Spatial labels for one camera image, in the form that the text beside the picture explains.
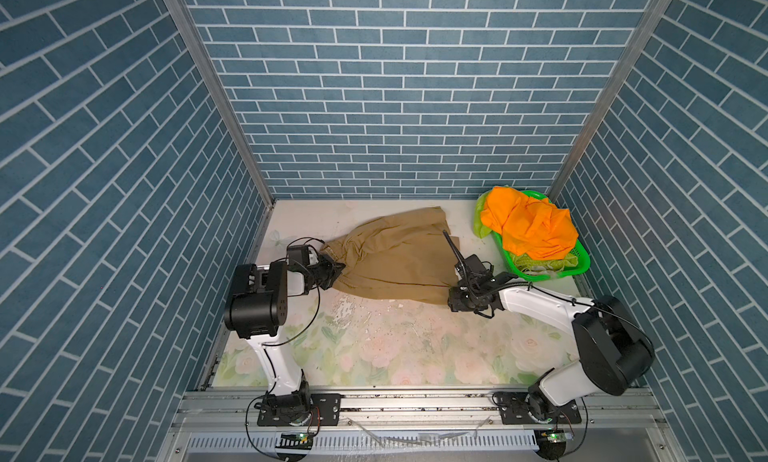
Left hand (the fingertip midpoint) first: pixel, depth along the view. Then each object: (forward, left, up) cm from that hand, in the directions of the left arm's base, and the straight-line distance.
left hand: (345, 262), depth 99 cm
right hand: (-14, -34, +1) cm, 37 cm away
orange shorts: (+9, -63, +8) cm, 64 cm away
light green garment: (-2, -59, +3) cm, 59 cm away
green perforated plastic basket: (-5, -77, +6) cm, 77 cm away
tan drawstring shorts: (+3, -21, -3) cm, 21 cm away
